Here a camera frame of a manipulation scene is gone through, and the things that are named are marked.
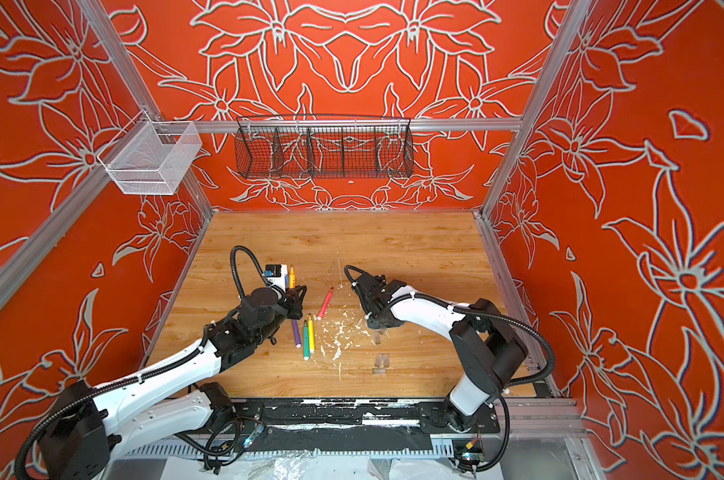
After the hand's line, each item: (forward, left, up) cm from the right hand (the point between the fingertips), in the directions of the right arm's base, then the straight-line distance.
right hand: (377, 318), depth 88 cm
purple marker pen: (-4, +24, -2) cm, 25 cm away
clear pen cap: (-5, 0, -2) cm, 6 cm away
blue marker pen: (0, +23, +23) cm, 32 cm away
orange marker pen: (+3, +22, +20) cm, 30 cm away
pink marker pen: (+6, +16, -2) cm, 17 cm away
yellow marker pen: (-3, +20, -2) cm, 20 cm away
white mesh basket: (+43, +70, +29) cm, 87 cm away
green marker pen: (-6, +21, -1) cm, 22 cm away
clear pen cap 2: (-12, -1, -2) cm, 12 cm away
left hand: (+3, +20, +15) cm, 25 cm away
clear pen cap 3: (-15, 0, -2) cm, 15 cm away
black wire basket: (+51, +17, +27) cm, 60 cm away
